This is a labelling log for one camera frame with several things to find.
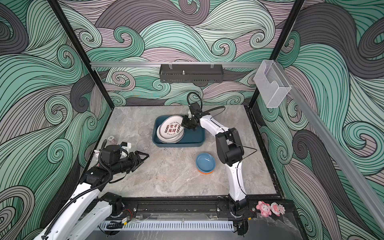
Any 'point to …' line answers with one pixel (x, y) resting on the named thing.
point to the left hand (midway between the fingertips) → (147, 156)
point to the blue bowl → (205, 162)
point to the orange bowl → (205, 173)
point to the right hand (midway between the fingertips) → (181, 124)
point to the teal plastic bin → (190, 138)
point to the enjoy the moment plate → (170, 129)
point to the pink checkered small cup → (113, 140)
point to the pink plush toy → (264, 208)
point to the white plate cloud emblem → (170, 140)
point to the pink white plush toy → (277, 209)
